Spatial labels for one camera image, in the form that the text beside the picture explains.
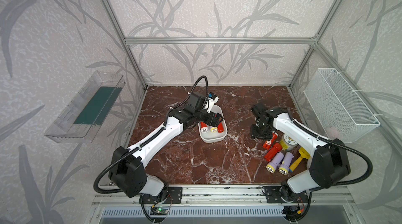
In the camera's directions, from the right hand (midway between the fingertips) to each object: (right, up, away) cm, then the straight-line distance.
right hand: (254, 136), depth 85 cm
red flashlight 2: (+10, -9, +1) cm, 14 cm away
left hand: (-20, +12, -6) cm, 24 cm away
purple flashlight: (-22, +2, +9) cm, 24 cm away
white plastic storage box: (-25, -1, +9) cm, 26 cm away
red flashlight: (-28, +3, +9) cm, 30 cm away
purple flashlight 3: (+13, -15, -6) cm, 21 cm away
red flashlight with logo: (+9, -5, +4) cm, 11 cm away
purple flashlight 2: (+7, -15, -4) cm, 17 cm away
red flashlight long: (-18, +3, +10) cm, 21 cm away
